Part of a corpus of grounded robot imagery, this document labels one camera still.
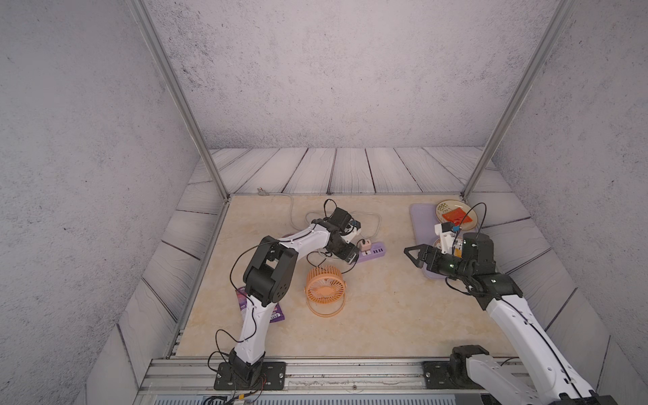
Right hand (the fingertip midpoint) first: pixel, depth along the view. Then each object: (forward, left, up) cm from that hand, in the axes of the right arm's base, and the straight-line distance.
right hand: (414, 253), depth 76 cm
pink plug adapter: (+13, +13, -15) cm, 23 cm away
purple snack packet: (-18, +44, +12) cm, 49 cm away
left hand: (+11, +17, -18) cm, 27 cm away
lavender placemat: (+34, -16, -25) cm, 45 cm away
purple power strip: (+13, +8, -19) cm, 24 cm away
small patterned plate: (+37, -27, -19) cm, 49 cm away
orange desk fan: (-6, +27, -12) cm, 30 cm away
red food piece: (+29, -27, -18) cm, 43 cm away
